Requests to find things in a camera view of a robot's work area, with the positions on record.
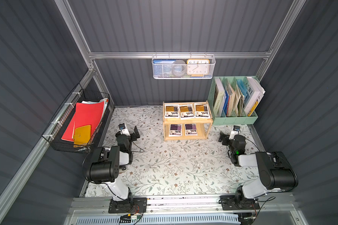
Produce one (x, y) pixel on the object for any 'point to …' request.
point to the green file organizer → (232, 99)
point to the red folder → (86, 114)
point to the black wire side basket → (54, 134)
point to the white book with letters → (256, 92)
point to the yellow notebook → (82, 136)
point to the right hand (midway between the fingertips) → (232, 133)
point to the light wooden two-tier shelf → (203, 124)
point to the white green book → (219, 96)
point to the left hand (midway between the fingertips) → (127, 127)
